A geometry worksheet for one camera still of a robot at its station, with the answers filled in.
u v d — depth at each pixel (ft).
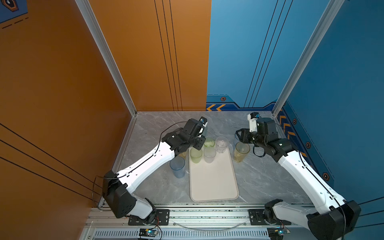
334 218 1.19
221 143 3.23
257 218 2.38
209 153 3.11
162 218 2.40
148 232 2.32
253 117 2.16
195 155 2.98
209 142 3.23
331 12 2.33
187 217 2.47
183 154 2.86
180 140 1.76
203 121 2.19
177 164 2.77
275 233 2.29
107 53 2.81
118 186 1.32
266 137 1.79
